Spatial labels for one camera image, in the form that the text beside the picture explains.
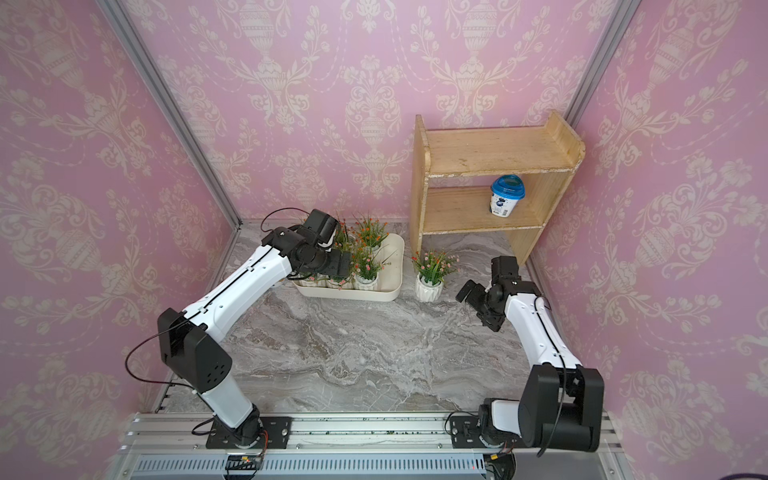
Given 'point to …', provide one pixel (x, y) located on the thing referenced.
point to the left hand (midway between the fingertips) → (334, 266)
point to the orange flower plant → (369, 233)
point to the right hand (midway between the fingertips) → (470, 304)
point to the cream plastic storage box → (390, 278)
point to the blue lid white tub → (506, 191)
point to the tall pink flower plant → (341, 279)
